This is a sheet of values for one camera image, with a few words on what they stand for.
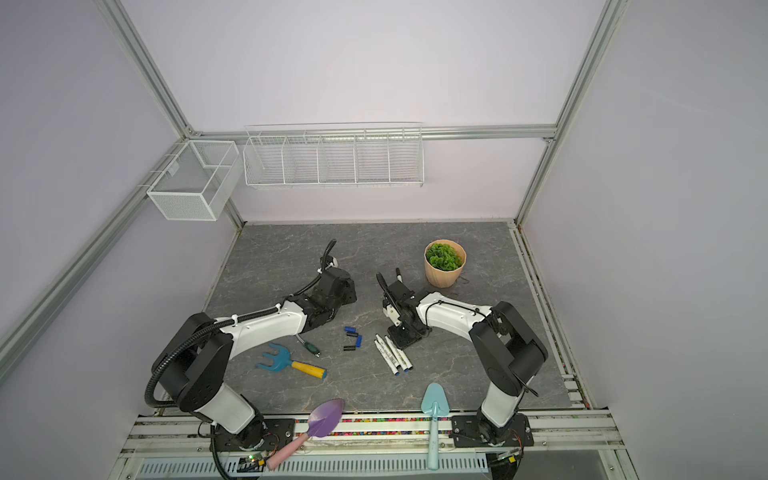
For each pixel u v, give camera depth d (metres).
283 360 0.85
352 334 0.91
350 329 0.91
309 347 0.87
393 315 0.84
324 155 0.97
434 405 0.77
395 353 0.86
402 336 0.79
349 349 0.87
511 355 0.46
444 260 0.94
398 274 1.05
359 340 0.90
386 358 0.85
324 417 0.77
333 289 0.70
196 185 0.94
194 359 0.46
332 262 0.81
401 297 0.73
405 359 0.85
